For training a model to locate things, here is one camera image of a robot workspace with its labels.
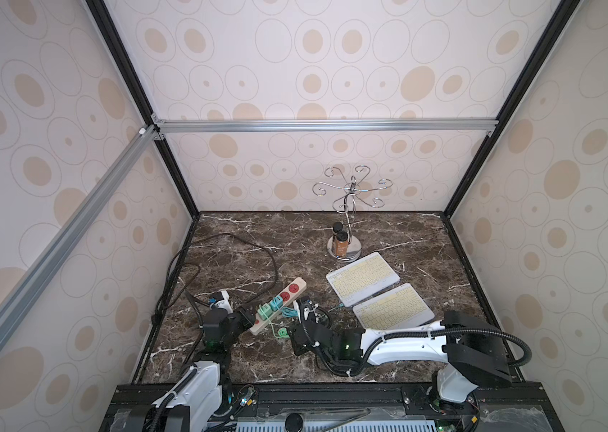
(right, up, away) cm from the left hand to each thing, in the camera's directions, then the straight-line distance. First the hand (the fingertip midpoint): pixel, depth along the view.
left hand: (260, 303), depth 87 cm
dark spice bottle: (+26, +25, +13) cm, 39 cm away
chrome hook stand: (+28, +33, +6) cm, 44 cm away
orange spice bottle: (+28, +19, +11) cm, 35 cm away
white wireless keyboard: (+47, -3, +5) cm, 47 cm away
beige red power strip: (+12, +4, +8) cm, 14 cm away
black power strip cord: (-17, +23, +26) cm, 39 cm away
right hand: (+12, -5, -7) cm, 15 cm away
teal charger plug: (+5, 0, -1) cm, 6 cm away
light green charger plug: (+2, -2, -3) cm, 4 cm away
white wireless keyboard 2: (+35, +6, +12) cm, 38 cm away
